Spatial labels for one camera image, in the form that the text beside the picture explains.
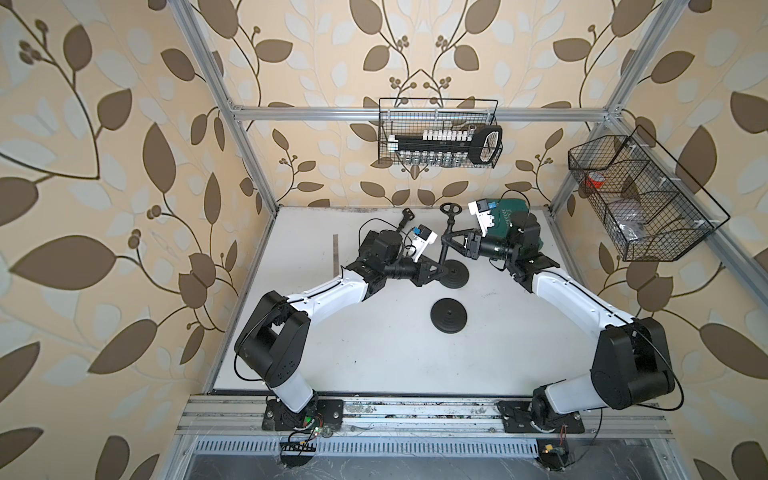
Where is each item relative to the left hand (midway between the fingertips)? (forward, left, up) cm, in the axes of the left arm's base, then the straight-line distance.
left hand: (441, 265), depth 78 cm
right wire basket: (+8, -51, +14) cm, 54 cm away
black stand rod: (+38, +7, -21) cm, 44 cm away
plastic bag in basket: (+4, -45, +12) cm, 46 cm away
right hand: (+5, 0, +5) cm, 7 cm away
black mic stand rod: (+8, -1, +13) cm, 15 cm away
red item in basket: (+25, -47, +9) cm, 54 cm away
